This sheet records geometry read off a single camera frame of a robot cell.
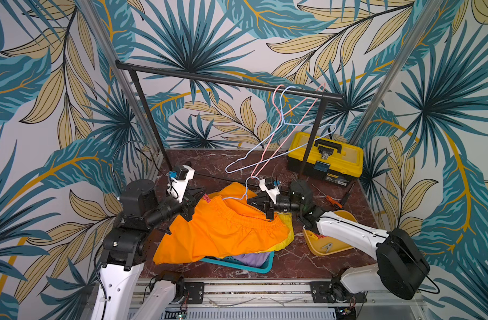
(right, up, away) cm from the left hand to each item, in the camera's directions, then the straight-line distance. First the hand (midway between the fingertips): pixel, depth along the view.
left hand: (203, 193), depth 60 cm
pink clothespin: (+1, -1, +1) cm, 1 cm away
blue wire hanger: (+13, -1, +24) cm, 27 cm away
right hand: (+14, -4, +13) cm, 20 cm away
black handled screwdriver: (+65, -5, +41) cm, 77 cm away
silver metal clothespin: (+47, -25, +24) cm, 59 cm away
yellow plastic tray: (+45, -25, +24) cm, 57 cm away
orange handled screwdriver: (+55, -7, +40) cm, 68 cm away
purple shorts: (+16, -29, +19) cm, 38 cm away
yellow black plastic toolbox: (+56, +11, +34) cm, 66 cm away
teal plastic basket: (+7, -30, +20) cm, 37 cm away
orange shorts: (+6, -12, +13) cm, 19 cm away
